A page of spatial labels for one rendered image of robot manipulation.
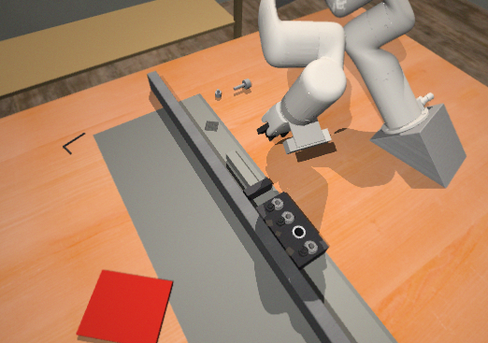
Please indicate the red flat square plate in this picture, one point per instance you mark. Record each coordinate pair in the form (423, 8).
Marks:
(126, 308)

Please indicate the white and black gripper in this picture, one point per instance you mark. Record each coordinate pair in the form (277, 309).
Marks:
(275, 123)

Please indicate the long grey square bar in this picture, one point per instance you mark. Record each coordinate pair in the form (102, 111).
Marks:
(308, 302)

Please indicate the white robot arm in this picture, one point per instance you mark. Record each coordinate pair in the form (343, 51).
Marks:
(319, 47)

